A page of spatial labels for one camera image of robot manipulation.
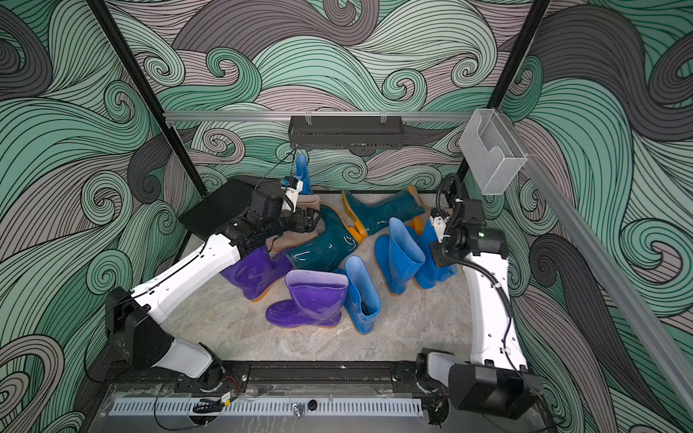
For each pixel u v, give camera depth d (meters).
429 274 0.76
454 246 0.51
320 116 0.93
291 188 0.67
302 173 0.92
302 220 0.67
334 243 0.97
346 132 0.95
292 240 0.95
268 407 0.70
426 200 1.18
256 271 0.83
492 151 0.79
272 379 0.75
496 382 0.36
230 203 1.18
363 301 0.62
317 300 0.67
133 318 0.40
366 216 1.05
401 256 0.70
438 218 0.66
